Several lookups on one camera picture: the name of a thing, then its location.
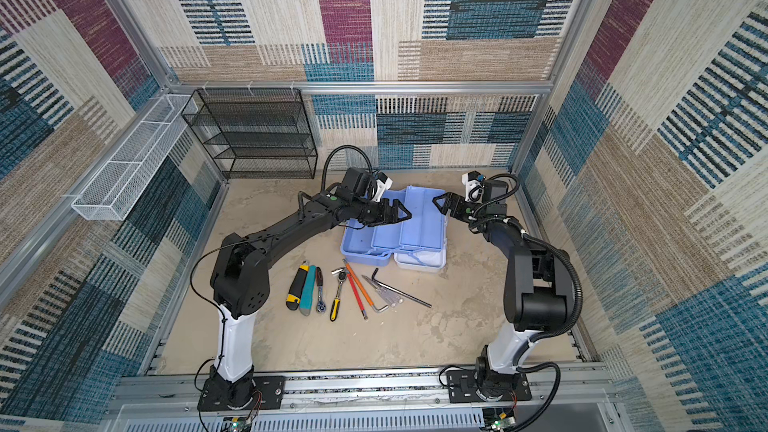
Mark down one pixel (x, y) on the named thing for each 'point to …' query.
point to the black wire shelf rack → (255, 133)
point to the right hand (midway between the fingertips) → (443, 204)
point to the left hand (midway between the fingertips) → (402, 213)
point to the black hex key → (399, 291)
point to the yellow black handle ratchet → (342, 275)
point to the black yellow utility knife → (296, 286)
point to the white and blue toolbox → (415, 244)
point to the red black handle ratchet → (320, 305)
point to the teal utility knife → (308, 291)
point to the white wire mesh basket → (110, 195)
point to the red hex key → (359, 300)
